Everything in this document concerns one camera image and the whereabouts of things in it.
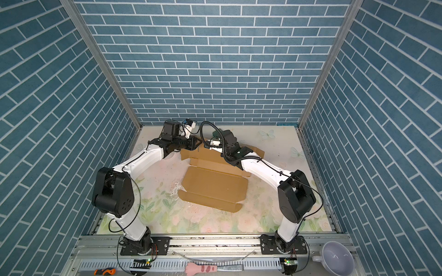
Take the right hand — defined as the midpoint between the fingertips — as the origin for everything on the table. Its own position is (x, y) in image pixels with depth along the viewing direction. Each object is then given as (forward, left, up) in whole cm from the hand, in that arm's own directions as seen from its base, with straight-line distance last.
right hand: (226, 136), depth 88 cm
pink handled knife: (-54, +8, -18) cm, 58 cm away
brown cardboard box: (-14, +9, -23) cm, 28 cm away
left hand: (-1, +14, -3) cm, 15 cm away
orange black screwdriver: (-58, +42, -18) cm, 74 cm away
